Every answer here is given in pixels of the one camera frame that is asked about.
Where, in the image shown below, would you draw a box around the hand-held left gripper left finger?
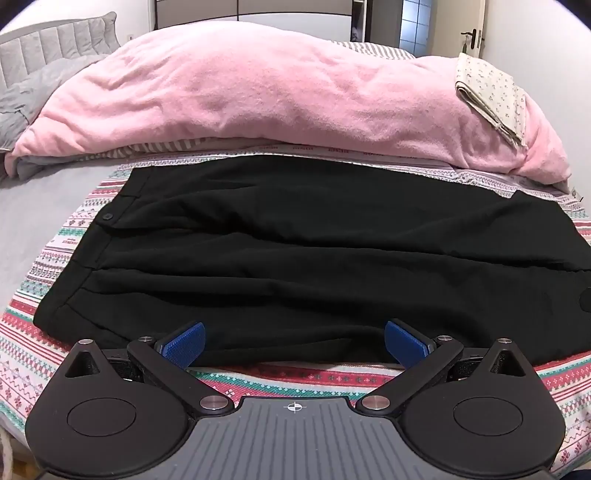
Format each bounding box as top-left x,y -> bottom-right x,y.
64,321 -> 234,414

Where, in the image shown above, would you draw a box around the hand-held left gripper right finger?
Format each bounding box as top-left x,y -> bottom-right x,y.
355,319 -> 528,414

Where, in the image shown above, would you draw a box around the black pants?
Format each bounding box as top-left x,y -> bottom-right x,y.
34,154 -> 591,371

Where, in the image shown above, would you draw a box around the patterned striped bed cover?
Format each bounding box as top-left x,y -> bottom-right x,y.
0,148 -> 591,480

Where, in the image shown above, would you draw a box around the grey bed sheet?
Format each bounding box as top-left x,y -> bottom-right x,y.
0,159 -> 134,324

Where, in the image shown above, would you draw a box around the folded cream floral cloth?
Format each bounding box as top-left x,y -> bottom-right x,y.
455,52 -> 530,149

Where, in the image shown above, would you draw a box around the pink fleece blanket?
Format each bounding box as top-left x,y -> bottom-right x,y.
4,19 -> 573,186

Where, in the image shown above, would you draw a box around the grey duvet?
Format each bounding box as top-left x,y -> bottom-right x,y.
0,58 -> 93,153

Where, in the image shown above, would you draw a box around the blue glass panel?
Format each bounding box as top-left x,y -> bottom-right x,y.
399,0 -> 435,58

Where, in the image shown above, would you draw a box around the cream door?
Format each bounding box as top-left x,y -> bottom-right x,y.
475,0 -> 491,62

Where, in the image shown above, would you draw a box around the grey padded headboard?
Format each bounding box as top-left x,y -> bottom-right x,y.
0,11 -> 122,89

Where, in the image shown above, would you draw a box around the white wardrobe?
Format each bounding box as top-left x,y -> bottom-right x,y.
148,0 -> 370,44

